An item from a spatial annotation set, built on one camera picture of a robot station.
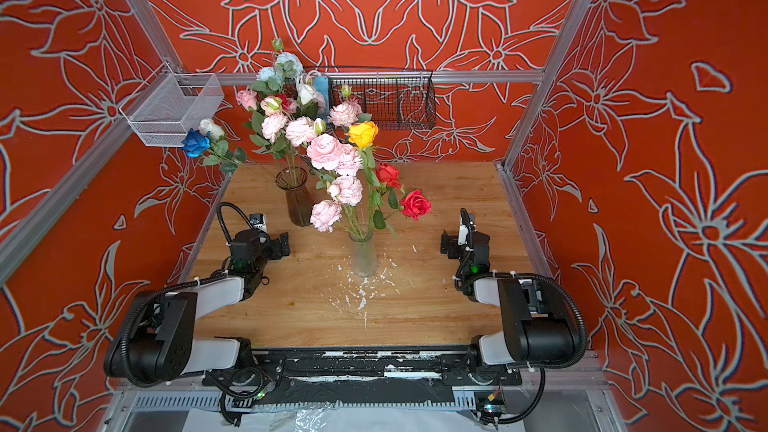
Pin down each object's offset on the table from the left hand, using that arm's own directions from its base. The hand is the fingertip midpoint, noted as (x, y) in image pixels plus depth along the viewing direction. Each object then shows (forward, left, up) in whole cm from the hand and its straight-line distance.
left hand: (271, 234), depth 92 cm
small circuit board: (-40, -63, -7) cm, 75 cm away
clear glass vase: (-6, -30, +1) cm, 31 cm away
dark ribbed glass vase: (+8, -9, +8) cm, 14 cm away
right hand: (+5, -59, 0) cm, 59 cm away
